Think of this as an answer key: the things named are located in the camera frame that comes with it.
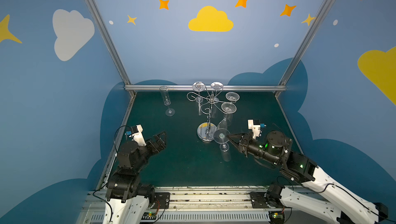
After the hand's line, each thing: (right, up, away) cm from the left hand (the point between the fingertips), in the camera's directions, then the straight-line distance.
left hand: (158, 134), depth 69 cm
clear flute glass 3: (+19, +23, +9) cm, 31 cm away
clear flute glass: (-3, +9, +40) cm, 42 cm away
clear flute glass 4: (+28, +24, +13) cm, 39 cm away
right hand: (+30, +2, -10) cm, 32 cm away
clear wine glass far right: (+36, +18, +9) cm, 41 cm away
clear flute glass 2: (+28, +1, -7) cm, 29 cm away
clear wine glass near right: (+32, +12, +1) cm, 34 cm away
